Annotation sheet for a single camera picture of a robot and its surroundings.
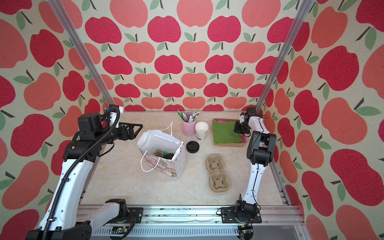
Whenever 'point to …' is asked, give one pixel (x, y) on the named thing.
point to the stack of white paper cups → (201, 128)
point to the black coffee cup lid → (169, 156)
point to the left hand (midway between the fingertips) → (137, 125)
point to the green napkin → (224, 132)
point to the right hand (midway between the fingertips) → (239, 130)
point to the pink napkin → (243, 138)
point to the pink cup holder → (188, 128)
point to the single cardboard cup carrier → (158, 153)
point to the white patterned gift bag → (161, 150)
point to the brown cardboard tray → (226, 144)
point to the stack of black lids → (192, 147)
